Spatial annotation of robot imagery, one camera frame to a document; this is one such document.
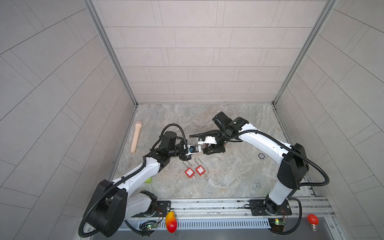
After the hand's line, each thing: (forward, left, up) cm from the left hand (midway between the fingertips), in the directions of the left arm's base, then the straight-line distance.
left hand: (201, 145), depth 77 cm
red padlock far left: (-10, +6, -13) cm, 17 cm away
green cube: (-14, +27, -11) cm, 33 cm away
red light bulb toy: (-31, -51, -11) cm, 61 cm away
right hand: (-2, -3, -1) cm, 3 cm away
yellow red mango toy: (-32, +13, -10) cm, 36 cm away
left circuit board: (-33, +23, -11) cm, 42 cm away
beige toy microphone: (+20, +42, -12) cm, 48 cm away
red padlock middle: (-9, 0, -13) cm, 16 cm away
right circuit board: (-33, -35, -14) cm, 50 cm away
